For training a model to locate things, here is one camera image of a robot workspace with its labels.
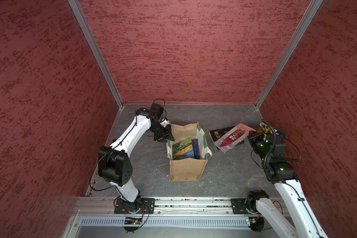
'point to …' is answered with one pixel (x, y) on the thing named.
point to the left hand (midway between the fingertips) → (171, 142)
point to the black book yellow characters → (215, 133)
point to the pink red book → (225, 138)
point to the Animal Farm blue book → (183, 149)
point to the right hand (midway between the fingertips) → (246, 132)
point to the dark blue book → (195, 146)
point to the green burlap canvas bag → (187, 169)
